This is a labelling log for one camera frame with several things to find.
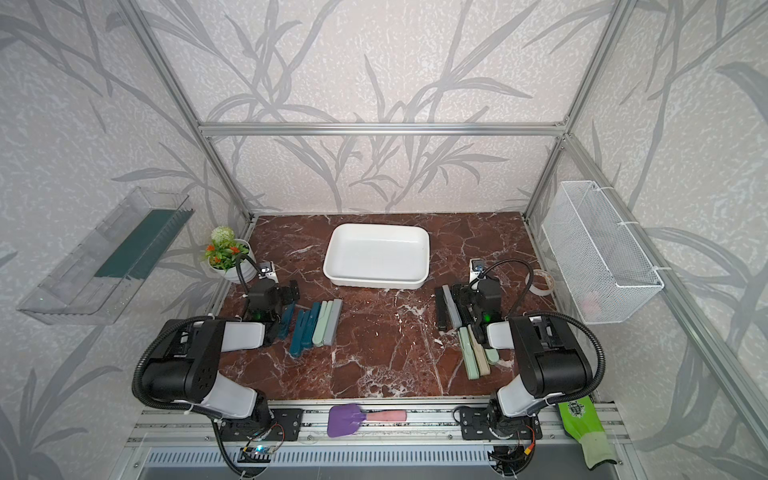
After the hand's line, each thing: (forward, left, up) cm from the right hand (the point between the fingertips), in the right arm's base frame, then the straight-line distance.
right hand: (472, 273), depth 94 cm
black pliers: (-12, +10, -6) cm, 16 cm away
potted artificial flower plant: (+2, +76, +10) cm, 77 cm away
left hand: (-1, +63, 0) cm, 63 cm away
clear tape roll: (+2, -26, -5) cm, 27 cm away
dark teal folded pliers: (-21, +54, -6) cm, 58 cm away
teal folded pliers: (-16, +51, -5) cm, 54 cm away
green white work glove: (-40, -22, -7) cm, 46 cm away
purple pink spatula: (-39, +37, -6) cm, 54 cm away
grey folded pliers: (-14, +43, -5) cm, 46 cm away
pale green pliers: (-24, -3, -5) cm, 25 cm away
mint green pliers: (-24, +4, -4) cm, 25 cm away
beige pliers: (-24, +1, -4) cm, 24 cm away
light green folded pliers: (-15, +47, -5) cm, 49 cm away
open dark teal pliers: (-12, +57, -2) cm, 58 cm away
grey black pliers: (-10, +7, -4) cm, 13 cm away
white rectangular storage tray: (+13, +34, -7) cm, 37 cm away
